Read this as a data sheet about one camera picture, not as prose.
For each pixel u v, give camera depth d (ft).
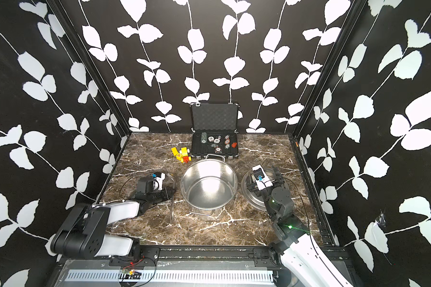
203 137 3.75
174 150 3.63
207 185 3.05
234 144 3.67
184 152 3.53
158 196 2.61
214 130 3.85
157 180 2.55
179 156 3.50
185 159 3.42
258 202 2.91
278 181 2.06
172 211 2.83
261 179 1.89
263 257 2.40
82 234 1.43
